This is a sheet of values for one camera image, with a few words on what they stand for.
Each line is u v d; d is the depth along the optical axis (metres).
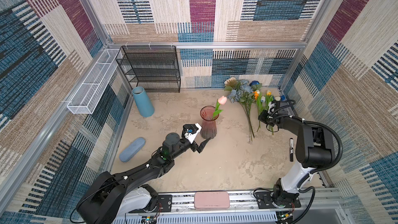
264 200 0.73
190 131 0.65
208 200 0.74
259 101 1.05
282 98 1.12
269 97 1.11
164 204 0.73
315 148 0.49
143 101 0.92
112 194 0.41
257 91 1.11
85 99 0.70
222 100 0.76
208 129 0.87
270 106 0.91
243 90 1.06
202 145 0.70
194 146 0.70
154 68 1.11
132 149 0.89
